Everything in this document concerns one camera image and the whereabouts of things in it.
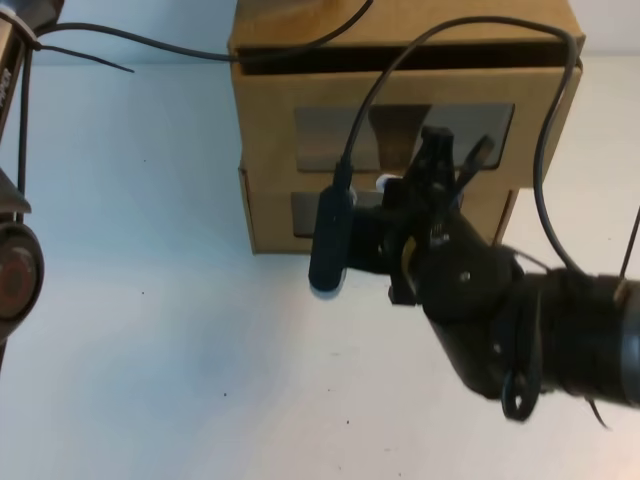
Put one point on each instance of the brown cardboard shoebox shell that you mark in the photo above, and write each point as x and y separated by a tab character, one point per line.
399	35

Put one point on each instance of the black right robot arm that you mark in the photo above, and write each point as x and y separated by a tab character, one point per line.
510	335

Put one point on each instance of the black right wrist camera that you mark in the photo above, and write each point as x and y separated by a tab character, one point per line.
328	261

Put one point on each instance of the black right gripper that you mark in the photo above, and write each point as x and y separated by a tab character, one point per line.
437	261

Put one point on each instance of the white drawer handle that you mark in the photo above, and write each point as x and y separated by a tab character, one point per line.
384	179

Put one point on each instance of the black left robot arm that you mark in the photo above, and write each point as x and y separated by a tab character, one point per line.
22	260

